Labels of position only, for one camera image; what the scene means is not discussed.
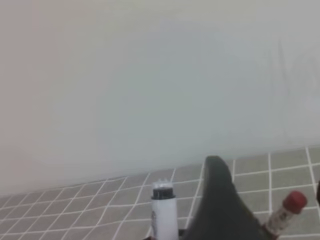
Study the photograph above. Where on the red striped pencil with eraser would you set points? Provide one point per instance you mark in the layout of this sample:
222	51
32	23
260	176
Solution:
292	205

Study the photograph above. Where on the grey white checked tablecloth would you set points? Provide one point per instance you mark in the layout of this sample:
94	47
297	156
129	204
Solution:
120	208

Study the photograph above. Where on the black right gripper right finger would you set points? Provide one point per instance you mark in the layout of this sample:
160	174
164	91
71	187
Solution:
318	193

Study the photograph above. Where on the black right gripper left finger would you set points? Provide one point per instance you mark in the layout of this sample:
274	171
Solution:
221	214

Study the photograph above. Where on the white marker with clear cap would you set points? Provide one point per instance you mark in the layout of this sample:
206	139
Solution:
164	213

